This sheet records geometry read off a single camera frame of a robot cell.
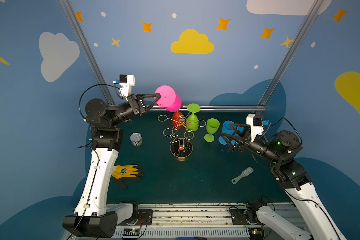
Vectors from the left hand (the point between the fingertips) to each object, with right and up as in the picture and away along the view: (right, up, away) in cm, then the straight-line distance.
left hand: (158, 95), depth 50 cm
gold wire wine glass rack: (+8, -24, +49) cm, 55 cm away
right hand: (+26, -11, +7) cm, 29 cm away
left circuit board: (-18, -64, +23) cm, 70 cm away
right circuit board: (+45, -64, +23) cm, 82 cm away
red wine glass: (+6, -7, +28) cm, 29 cm away
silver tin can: (-23, -19, +49) cm, 57 cm away
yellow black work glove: (-27, -38, +36) cm, 59 cm away
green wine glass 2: (+28, -10, +45) cm, 54 cm away
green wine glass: (+14, -7, +38) cm, 41 cm away
